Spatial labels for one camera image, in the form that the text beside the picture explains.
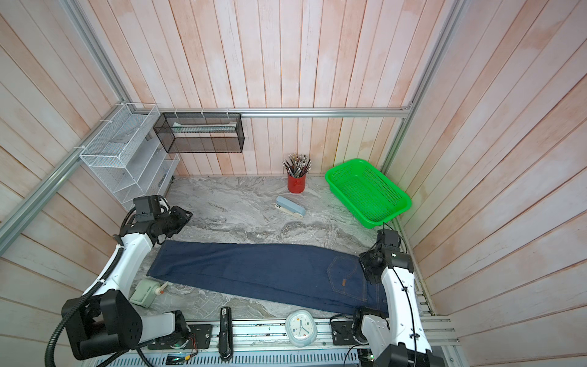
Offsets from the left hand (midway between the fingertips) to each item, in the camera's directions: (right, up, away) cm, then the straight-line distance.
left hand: (192, 217), depth 85 cm
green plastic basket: (+76, +9, +27) cm, 81 cm away
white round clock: (+41, -35, -12) cm, 55 cm away
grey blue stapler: (+38, +3, +18) cm, 42 cm away
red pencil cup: (+41, +21, +16) cm, 49 cm away
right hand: (+64, -16, -3) cm, 66 cm away
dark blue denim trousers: (+35, -22, +2) cm, 42 cm away
